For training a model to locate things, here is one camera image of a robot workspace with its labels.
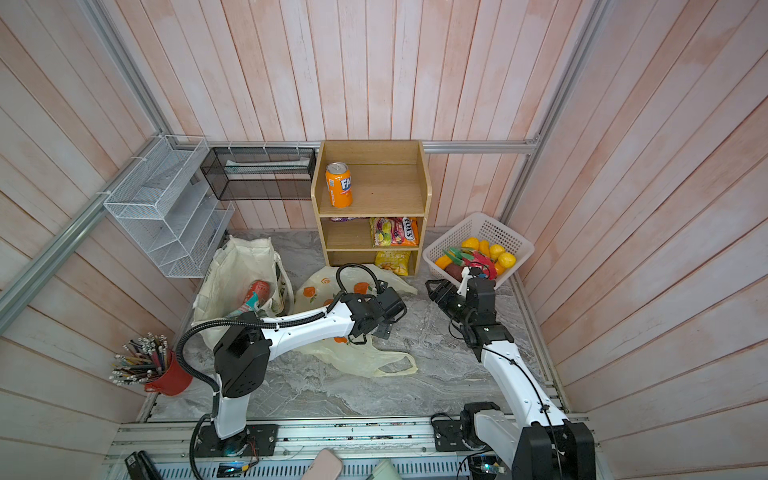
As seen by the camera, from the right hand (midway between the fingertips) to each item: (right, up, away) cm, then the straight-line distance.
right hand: (431, 286), depth 83 cm
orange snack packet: (-3, +13, +9) cm, 17 cm away
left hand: (-17, -12, +4) cm, 21 cm away
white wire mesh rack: (-72, +21, -3) cm, 75 cm away
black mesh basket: (-57, +38, +22) cm, 72 cm away
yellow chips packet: (-8, +6, +22) cm, 24 cm away
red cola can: (-54, -2, +14) cm, 55 cm away
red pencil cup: (-72, -18, -10) cm, 75 cm away
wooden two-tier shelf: (-17, +26, +3) cm, 31 cm away
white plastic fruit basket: (+23, +20, +31) cm, 44 cm away
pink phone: (-28, -42, -13) cm, 52 cm away
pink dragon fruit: (+19, +8, +18) cm, 28 cm away
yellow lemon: (+29, +8, +18) cm, 35 cm away
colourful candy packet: (-15, +16, +10) cm, 24 cm away
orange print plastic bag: (-15, -20, -1) cm, 25 cm away
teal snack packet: (-54, -6, +4) cm, 54 cm away
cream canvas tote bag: (-59, +2, +10) cm, 60 cm away
